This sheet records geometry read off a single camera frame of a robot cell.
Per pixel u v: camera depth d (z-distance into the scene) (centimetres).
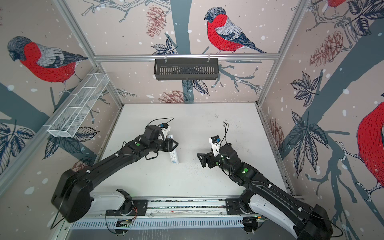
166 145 74
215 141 66
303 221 41
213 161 67
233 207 73
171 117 70
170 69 95
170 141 74
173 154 81
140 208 73
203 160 68
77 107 77
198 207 75
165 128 75
